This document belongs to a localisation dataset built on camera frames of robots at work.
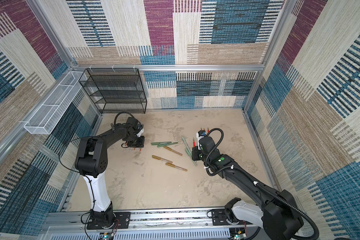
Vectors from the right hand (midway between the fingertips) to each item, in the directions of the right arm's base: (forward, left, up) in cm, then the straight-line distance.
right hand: (194, 150), depth 83 cm
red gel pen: (+3, 0, +2) cm, 3 cm away
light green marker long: (+15, +5, -12) cm, 20 cm away
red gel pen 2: (+24, -9, -13) cm, 29 cm away
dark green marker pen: (+13, +22, -12) cm, 29 cm away
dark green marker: (+12, +17, -12) cm, 24 cm away
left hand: (+13, +32, -11) cm, 36 cm away
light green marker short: (+7, +4, -12) cm, 14 cm away
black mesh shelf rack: (+48, +53, +5) cm, 72 cm away
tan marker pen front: (-3, +12, -12) cm, 17 cm away
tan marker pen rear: (+7, +12, -12) cm, 19 cm away
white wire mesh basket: (+7, +71, +21) cm, 74 cm away
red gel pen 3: (+24, -12, -13) cm, 30 cm away
